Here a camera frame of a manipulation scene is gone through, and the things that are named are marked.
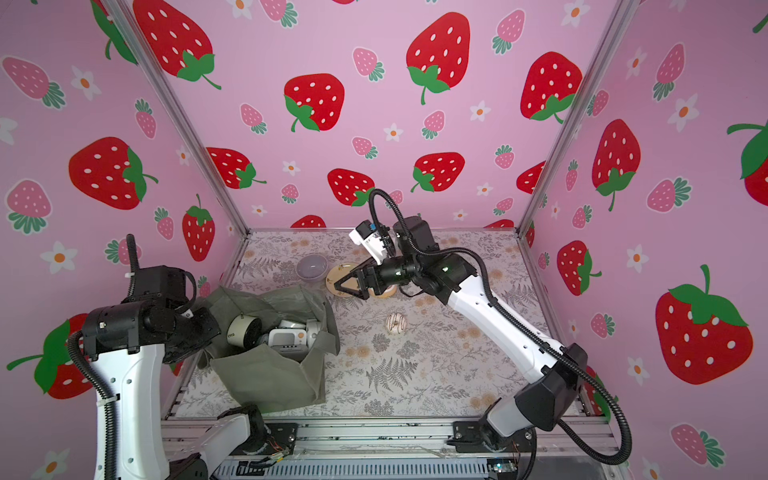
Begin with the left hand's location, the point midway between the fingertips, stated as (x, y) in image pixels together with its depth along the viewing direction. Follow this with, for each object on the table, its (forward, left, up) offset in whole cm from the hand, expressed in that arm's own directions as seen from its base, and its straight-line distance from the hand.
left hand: (213, 332), depth 65 cm
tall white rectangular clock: (+6, -10, -18) cm, 21 cm away
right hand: (+7, -29, +8) cm, 31 cm away
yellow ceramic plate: (+35, -18, -24) cm, 46 cm away
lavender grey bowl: (+37, -10, -22) cm, 44 cm away
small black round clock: (+5, -1, -10) cm, 11 cm away
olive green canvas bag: (-8, -10, -7) cm, 14 cm away
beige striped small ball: (+16, -40, -24) cm, 50 cm away
